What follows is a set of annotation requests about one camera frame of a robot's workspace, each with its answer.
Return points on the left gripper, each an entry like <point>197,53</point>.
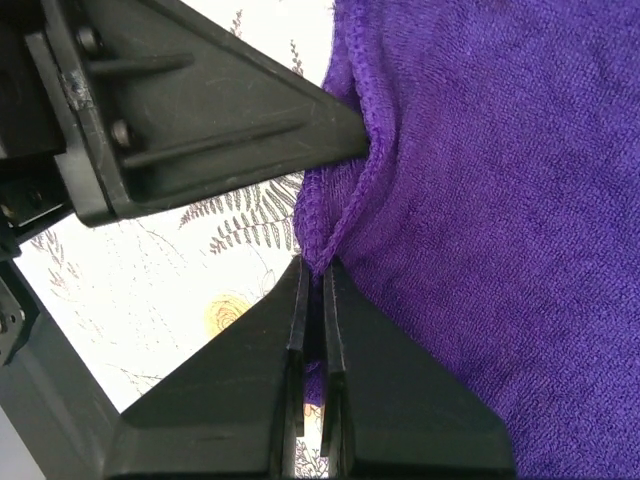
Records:
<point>33,194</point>

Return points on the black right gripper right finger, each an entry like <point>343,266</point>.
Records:
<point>392,410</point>

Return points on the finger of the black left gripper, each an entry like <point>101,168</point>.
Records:
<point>161,108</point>

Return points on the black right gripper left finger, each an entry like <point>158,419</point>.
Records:
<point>235,408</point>

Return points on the purple towel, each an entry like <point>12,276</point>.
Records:
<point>496,216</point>

